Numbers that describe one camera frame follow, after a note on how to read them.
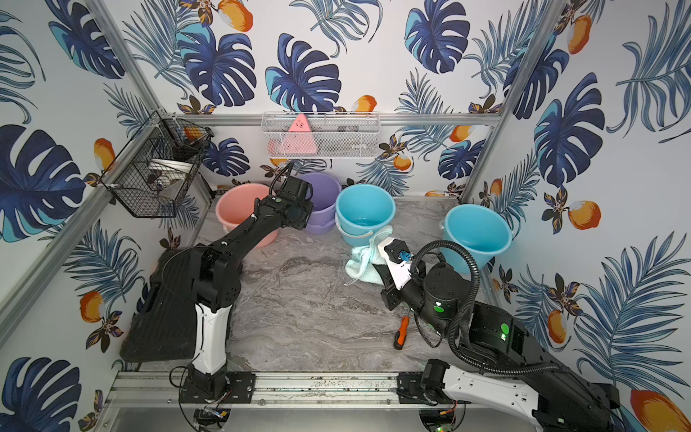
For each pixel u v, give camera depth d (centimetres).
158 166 78
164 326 79
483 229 90
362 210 103
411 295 48
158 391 76
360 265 52
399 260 44
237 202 100
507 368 37
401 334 82
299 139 91
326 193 106
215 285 56
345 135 93
